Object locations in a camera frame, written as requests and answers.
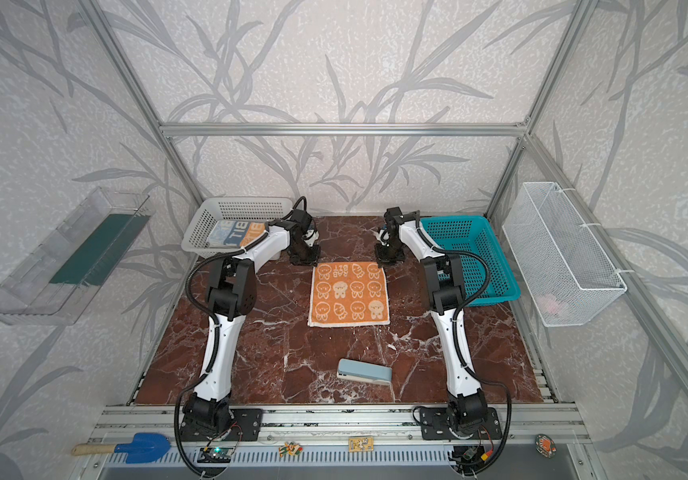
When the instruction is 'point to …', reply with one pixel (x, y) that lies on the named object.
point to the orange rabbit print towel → (348, 294)
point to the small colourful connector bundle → (290, 449)
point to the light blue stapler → (364, 372)
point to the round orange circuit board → (545, 446)
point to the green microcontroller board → (215, 455)
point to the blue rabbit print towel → (227, 232)
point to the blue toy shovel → (142, 448)
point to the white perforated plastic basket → (251, 209)
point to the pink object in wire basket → (551, 305)
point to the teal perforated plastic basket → (476, 234)
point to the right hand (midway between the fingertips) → (381, 255)
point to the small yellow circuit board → (361, 444)
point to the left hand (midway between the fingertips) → (321, 253)
